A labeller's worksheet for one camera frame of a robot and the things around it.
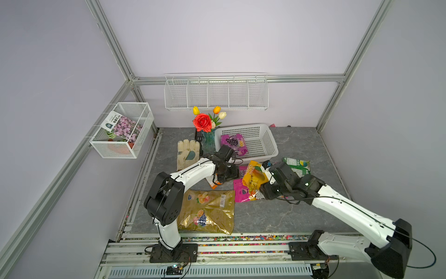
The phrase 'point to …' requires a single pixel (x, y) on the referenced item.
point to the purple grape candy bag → (236, 142)
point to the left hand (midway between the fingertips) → (237, 178)
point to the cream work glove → (188, 151)
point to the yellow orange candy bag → (253, 178)
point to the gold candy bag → (207, 210)
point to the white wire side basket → (110, 145)
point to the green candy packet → (299, 167)
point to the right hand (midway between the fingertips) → (264, 185)
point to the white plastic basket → (259, 141)
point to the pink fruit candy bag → (241, 193)
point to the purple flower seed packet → (121, 125)
